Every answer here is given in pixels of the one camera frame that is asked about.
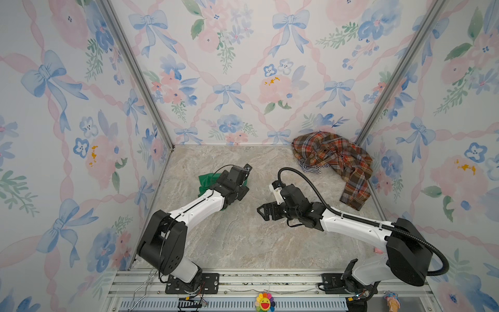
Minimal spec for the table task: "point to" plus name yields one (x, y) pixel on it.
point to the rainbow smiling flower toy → (264, 302)
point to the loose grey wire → (147, 281)
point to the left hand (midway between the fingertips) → (233, 178)
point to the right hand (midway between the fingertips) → (264, 206)
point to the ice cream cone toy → (393, 301)
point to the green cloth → (206, 181)
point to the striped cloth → (315, 169)
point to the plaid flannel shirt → (353, 164)
